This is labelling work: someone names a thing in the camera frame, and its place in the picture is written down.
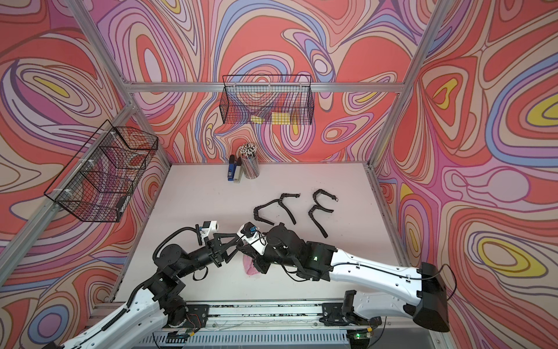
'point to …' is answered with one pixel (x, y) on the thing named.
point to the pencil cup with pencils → (248, 153)
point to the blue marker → (231, 167)
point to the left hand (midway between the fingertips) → (240, 245)
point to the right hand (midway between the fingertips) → (247, 254)
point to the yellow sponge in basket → (280, 118)
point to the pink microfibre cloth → (249, 266)
